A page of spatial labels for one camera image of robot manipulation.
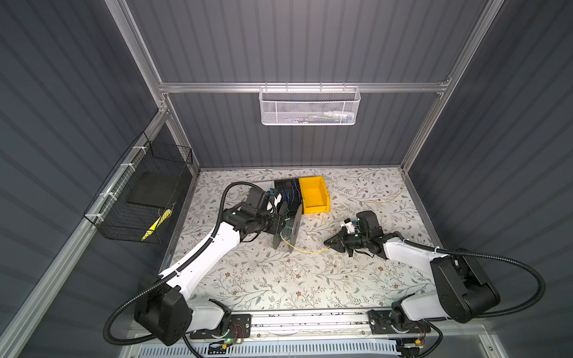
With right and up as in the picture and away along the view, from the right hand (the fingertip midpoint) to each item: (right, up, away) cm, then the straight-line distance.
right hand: (326, 244), depth 84 cm
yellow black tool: (-56, +10, -16) cm, 59 cm away
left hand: (-18, +9, -4) cm, 21 cm away
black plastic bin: (-15, +24, +25) cm, 38 cm away
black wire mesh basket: (-62, +23, -8) cm, 67 cm away
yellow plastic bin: (-2, +18, +25) cm, 31 cm away
